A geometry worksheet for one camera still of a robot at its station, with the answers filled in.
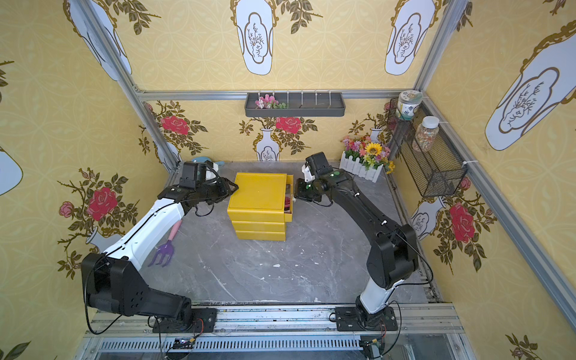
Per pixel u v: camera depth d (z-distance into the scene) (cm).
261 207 76
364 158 103
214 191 73
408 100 84
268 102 88
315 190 69
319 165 66
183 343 72
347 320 73
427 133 72
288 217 78
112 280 42
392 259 45
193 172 64
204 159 122
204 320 73
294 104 92
